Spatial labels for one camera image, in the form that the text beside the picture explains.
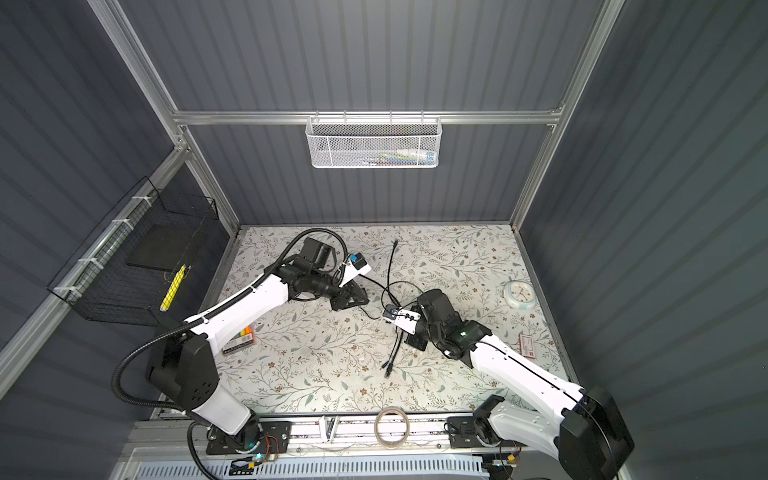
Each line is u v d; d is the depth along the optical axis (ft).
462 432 2.38
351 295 2.37
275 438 2.37
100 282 2.12
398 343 2.89
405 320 2.24
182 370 1.44
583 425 1.30
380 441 2.38
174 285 2.28
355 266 2.34
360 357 2.85
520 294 3.19
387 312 2.24
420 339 2.33
